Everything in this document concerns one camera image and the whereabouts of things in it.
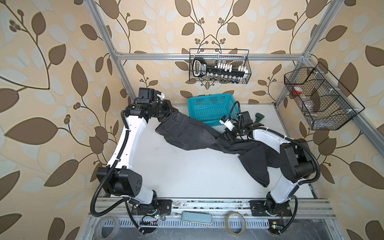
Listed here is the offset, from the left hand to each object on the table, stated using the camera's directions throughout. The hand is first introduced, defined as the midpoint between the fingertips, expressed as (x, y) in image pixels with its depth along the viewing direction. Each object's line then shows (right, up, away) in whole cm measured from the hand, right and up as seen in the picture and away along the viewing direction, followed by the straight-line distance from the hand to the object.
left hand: (179, 108), depth 73 cm
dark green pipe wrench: (+56, -3, +38) cm, 67 cm away
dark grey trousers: (+1, -12, +6) cm, 13 cm away
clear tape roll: (-36, -55, -6) cm, 66 cm away
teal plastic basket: (+18, +2, +46) cm, 49 cm away
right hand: (+26, -14, +20) cm, 36 cm away
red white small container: (+64, +10, +8) cm, 65 cm away
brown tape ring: (+30, -53, -6) cm, 62 cm away
